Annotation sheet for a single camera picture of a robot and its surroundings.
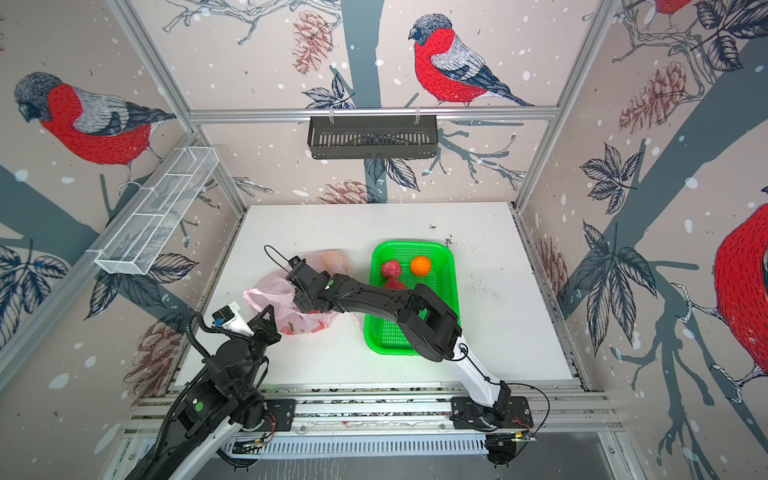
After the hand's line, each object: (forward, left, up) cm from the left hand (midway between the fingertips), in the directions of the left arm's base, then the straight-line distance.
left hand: (279, 301), depth 75 cm
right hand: (+10, -4, -10) cm, 15 cm away
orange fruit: (+19, -39, -13) cm, 45 cm away
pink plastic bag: (+5, +3, -4) cm, 7 cm away
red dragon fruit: (+13, -29, -12) cm, 34 cm away
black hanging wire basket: (+59, -22, +11) cm, 64 cm away
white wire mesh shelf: (+14, +34, +13) cm, 39 cm away
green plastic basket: (-2, -27, -18) cm, 32 cm away
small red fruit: (+17, -29, -12) cm, 35 cm away
